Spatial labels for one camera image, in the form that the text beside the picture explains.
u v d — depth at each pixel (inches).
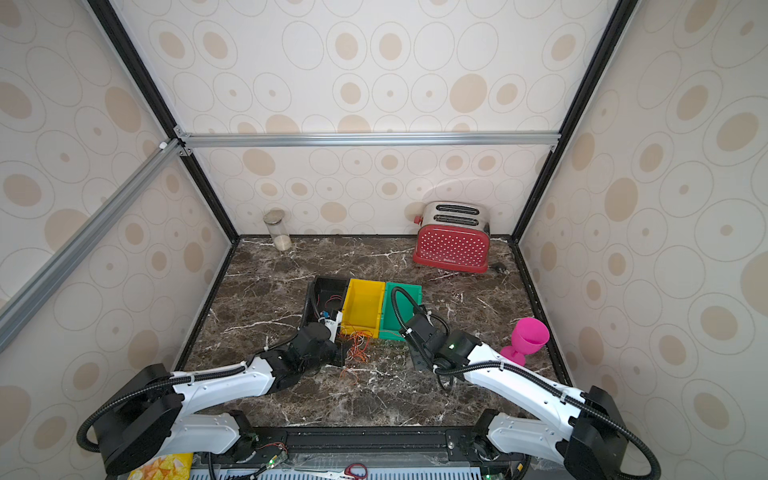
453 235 38.7
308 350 25.4
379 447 29.4
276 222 41.7
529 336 30.1
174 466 26.9
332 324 30.1
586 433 15.5
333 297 39.6
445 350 21.8
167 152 33.4
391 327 36.1
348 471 27.6
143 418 16.3
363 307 38.9
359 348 33.7
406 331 23.3
